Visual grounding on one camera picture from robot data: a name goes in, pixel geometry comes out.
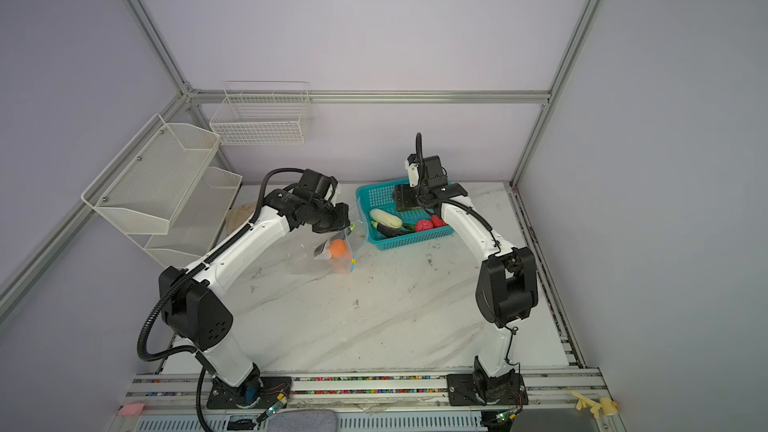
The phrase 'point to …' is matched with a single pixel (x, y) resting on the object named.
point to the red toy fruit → (437, 222)
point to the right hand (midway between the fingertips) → (400, 191)
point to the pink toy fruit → (422, 225)
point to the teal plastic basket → (380, 196)
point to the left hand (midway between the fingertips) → (348, 224)
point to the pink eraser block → (132, 409)
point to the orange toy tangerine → (337, 247)
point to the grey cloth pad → (303, 421)
